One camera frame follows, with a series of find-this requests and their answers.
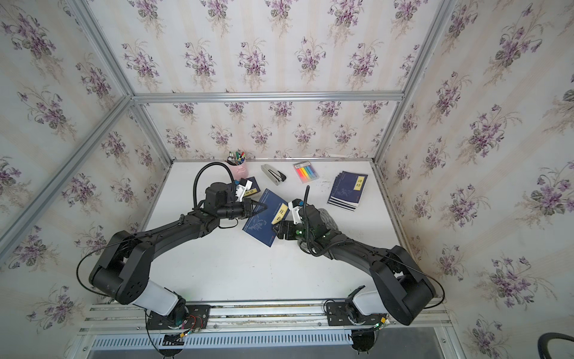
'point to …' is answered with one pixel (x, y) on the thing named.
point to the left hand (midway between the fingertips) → (266, 209)
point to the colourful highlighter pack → (306, 171)
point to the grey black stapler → (275, 176)
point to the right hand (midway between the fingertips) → (281, 228)
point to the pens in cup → (236, 158)
